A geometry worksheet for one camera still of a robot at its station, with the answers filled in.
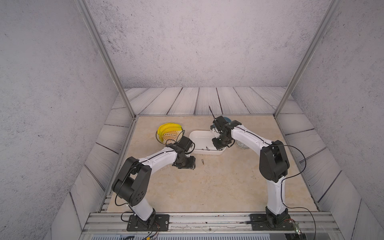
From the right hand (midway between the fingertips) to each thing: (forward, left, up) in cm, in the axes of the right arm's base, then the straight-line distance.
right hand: (217, 145), depth 93 cm
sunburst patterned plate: (+12, +32, -7) cm, 35 cm away
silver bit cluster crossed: (-6, +9, -9) cm, 14 cm away
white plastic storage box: (+11, +9, -12) cm, 19 cm away
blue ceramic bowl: (+29, -11, -7) cm, 31 cm away
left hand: (-12, +14, -4) cm, 19 cm away
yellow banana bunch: (+16, +36, -2) cm, 40 cm away
